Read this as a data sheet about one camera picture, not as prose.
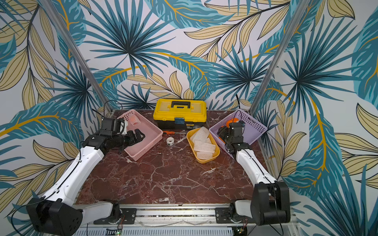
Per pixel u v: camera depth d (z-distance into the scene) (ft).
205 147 2.98
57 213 1.22
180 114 3.20
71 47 2.67
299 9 2.27
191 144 3.08
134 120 3.49
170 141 3.28
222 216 2.40
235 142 2.13
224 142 2.56
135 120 3.48
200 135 3.12
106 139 1.75
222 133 2.55
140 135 2.40
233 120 3.52
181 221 2.39
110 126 1.90
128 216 2.41
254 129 3.49
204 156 2.93
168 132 3.42
